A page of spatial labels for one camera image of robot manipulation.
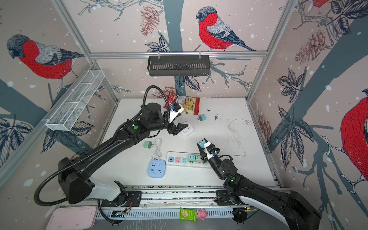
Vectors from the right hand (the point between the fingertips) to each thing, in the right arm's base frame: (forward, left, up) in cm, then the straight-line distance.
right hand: (200, 143), depth 74 cm
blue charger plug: (-1, -1, +1) cm, 2 cm away
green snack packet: (-30, +7, -17) cm, 35 cm away
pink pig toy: (-29, -1, -16) cm, 33 cm away
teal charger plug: (+31, -2, -17) cm, 35 cm away
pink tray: (-34, +57, -15) cm, 68 cm away
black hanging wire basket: (+59, +17, +10) cm, 62 cm away
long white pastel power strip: (-2, +9, -16) cm, 19 cm away
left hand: (+6, +9, +12) cm, 16 cm away
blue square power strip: (-9, +25, -16) cm, 31 cm away
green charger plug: (-4, +1, -12) cm, 13 cm away
